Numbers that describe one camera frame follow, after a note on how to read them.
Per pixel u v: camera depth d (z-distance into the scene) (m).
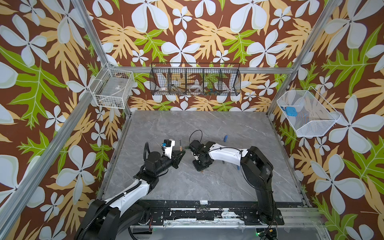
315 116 0.78
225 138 1.05
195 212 0.76
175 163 0.70
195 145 0.75
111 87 0.86
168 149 0.70
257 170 0.51
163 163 0.69
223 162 0.62
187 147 0.78
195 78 0.96
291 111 0.86
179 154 0.78
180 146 0.77
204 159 0.68
